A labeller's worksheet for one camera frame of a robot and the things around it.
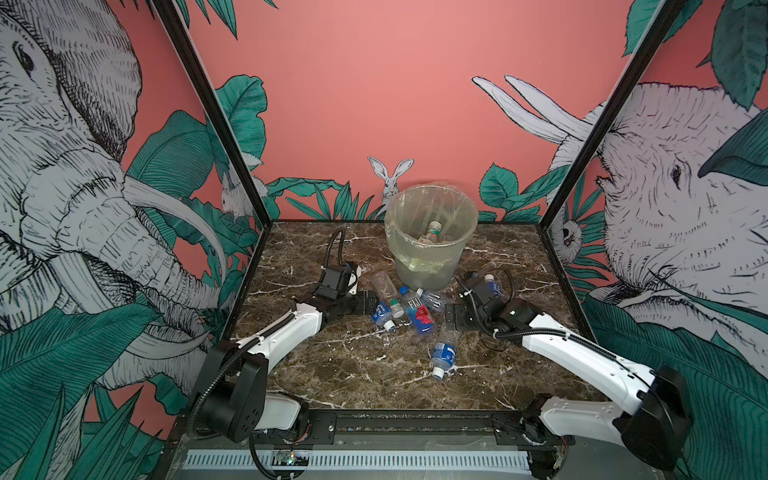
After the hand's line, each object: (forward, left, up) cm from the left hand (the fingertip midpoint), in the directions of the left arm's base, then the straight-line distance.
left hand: (368, 295), depth 87 cm
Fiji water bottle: (-1, -13, -4) cm, 14 cm away
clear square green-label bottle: (+7, -6, -11) cm, 15 cm away
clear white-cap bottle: (-17, -21, -5) cm, 28 cm away
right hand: (-8, -24, +3) cm, 25 cm away
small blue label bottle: (-4, -4, -5) cm, 8 cm away
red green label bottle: (+22, -22, +4) cm, 32 cm away
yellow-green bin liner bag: (+26, -21, +2) cm, 34 cm away
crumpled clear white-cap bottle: (+2, -20, -7) cm, 21 cm away
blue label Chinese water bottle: (+4, -40, -2) cm, 40 cm away
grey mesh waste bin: (+10, -16, -7) cm, 20 cm away
